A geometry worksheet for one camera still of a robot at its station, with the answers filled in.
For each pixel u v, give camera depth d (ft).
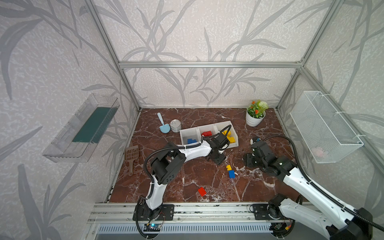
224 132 2.53
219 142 2.41
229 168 2.90
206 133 3.35
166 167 1.65
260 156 1.97
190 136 3.38
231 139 3.19
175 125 3.42
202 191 2.64
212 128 3.33
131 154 3.15
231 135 3.33
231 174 2.84
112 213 2.48
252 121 3.41
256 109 3.24
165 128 3.48
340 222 1.30
